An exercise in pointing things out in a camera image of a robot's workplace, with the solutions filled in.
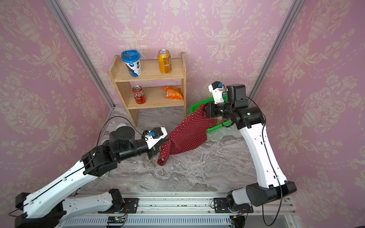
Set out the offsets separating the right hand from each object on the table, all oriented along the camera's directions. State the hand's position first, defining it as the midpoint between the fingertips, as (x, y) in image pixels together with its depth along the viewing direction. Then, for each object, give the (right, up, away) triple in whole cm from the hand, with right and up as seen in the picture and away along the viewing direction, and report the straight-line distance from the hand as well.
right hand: (204, 105), depth 67 cm
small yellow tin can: (-57, -11, +39) cm, 70 cm away
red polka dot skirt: (-6, -18, +27) cm, 33 cm away
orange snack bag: (-17, +11, +25) cm, 32 cm away
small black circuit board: (-45, -58, +6) cm, 74 cm away
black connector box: (+17, -58, +5) cm, 61 cm away
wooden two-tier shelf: (-31, +9, +33) cm, 46 cm away
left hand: (-16, -15, -7) cm, 23 cm away
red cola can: (-37, +8, +19) cm, 43 cm away
